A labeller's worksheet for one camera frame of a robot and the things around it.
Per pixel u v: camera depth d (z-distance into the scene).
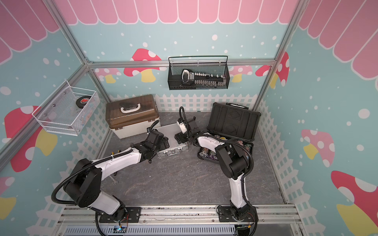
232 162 0.52
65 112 0.74
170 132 1.08
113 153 0.97
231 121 1.01
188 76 0.89
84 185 0.44
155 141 0.70
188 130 0.78
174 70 0.96
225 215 0.74
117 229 0.71
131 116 0.91
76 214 0.77
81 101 0.79
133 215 0.74
